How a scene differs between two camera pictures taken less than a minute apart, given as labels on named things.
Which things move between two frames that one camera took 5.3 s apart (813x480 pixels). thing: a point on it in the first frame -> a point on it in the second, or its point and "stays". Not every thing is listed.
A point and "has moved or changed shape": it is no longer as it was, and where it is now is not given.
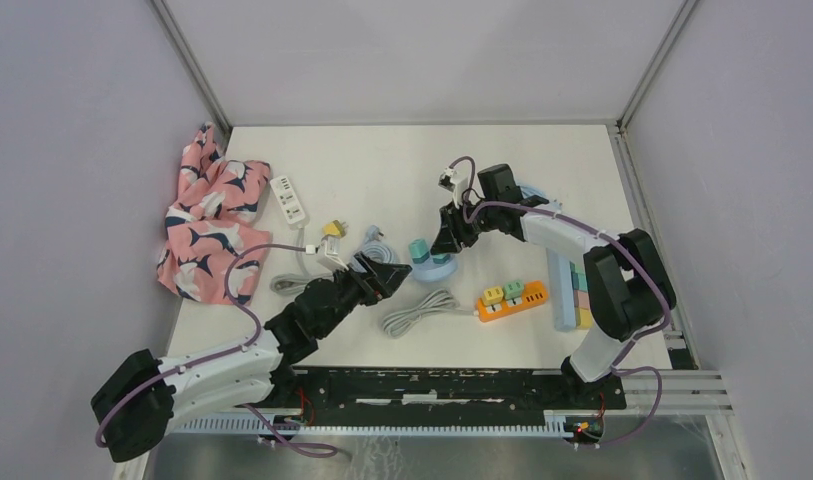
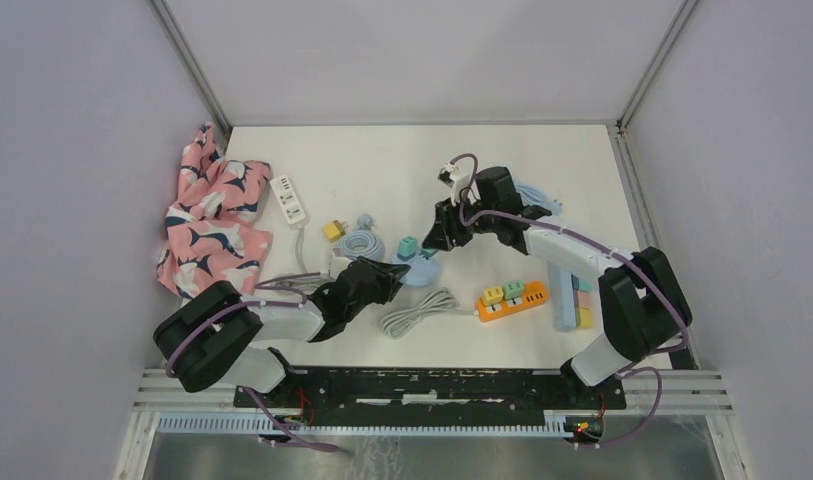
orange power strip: x=534 y=294 stays
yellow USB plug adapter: x=335 y=228 stays
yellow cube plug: x=584 y=319 stays
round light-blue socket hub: x=435 y=272 has moved or changed shape
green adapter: x=513 y=290 stays
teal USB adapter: x=419 y=251 -> x=407 y=247
